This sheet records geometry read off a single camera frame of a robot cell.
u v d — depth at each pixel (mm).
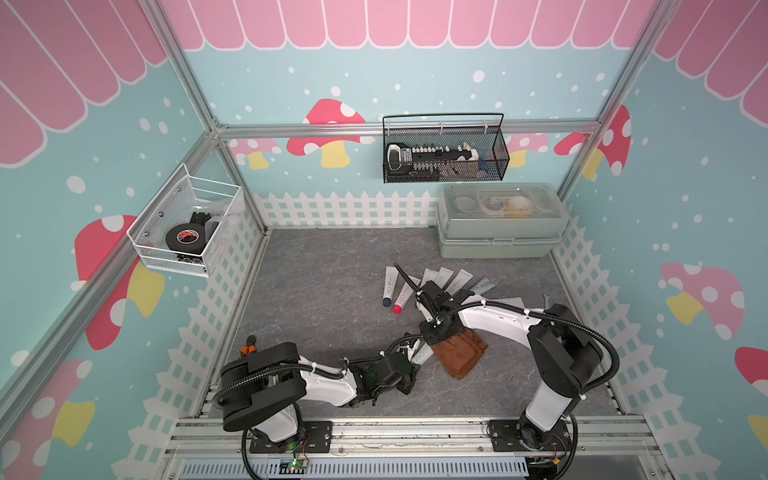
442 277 1053
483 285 1026
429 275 1057
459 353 855
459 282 1026
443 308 670
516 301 997
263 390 446
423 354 854
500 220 1055
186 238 711
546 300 995
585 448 727
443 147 915
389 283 1021
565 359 464
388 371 637
